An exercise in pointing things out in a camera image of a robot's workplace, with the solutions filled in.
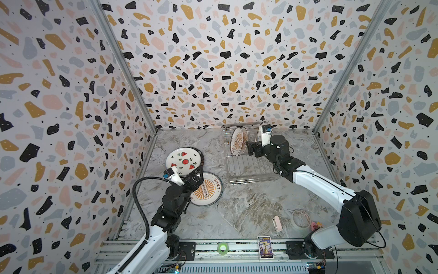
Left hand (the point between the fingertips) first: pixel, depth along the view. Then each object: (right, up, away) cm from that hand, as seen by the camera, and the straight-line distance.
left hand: (199, 170), depth 77 cm
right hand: (+26, +14, +5) cm, 30 cm away
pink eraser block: (+36, -25, +3) cm, 44 cm away
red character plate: (+28, +15, -6) cm, 32 cm away
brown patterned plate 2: (+23, +15, +23) cm, 36 cm away
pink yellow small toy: (+53, -26, +1) cm, 59 cm away
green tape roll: (+10, -35, -3) cm, 37 cm away
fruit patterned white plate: (-13, +2, +26) cm, 30 cm away
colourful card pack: (+29, -33, -2) cm, 44 cm away
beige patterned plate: (+3, -13, +14) cm, 20 cm away
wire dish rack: (+23, -3, +24) cm, 33 cm away
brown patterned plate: (+17, +14, +29) cm, 36 cm away
